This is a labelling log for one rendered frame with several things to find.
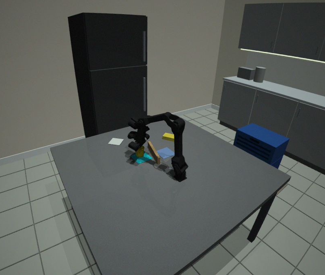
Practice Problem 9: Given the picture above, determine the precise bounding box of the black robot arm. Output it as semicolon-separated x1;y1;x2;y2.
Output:
127;112;188;182

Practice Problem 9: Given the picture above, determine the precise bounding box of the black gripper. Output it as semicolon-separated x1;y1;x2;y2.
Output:
128;133;150;151

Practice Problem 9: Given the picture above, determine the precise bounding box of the yellow rectangular block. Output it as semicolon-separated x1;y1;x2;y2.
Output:
162;133;174;142

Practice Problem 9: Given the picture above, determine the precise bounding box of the olive yellow cup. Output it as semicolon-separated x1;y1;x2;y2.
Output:
136;146;144;157

